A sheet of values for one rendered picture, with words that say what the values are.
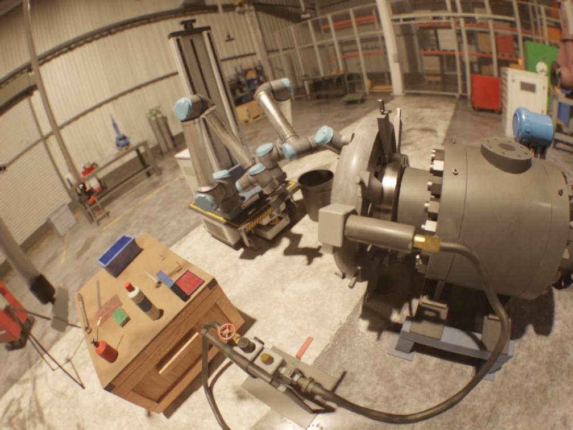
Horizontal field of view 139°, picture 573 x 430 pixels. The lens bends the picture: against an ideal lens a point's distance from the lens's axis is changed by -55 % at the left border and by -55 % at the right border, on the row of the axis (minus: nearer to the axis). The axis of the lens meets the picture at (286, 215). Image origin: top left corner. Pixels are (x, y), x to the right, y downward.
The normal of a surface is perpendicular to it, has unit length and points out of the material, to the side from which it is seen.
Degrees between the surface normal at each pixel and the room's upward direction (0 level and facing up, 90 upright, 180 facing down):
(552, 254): 69
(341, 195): 55
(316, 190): 93
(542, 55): 90
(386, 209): 63
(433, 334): 0
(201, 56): 90
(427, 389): 0
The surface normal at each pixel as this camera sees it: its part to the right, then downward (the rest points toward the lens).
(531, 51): -0.65, 0.55
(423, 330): -0.24, -0.80
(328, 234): -0.61, 0.22
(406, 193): -0.49, -0.23
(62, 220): 0.95, -0.08
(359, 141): -0.47, -0.47
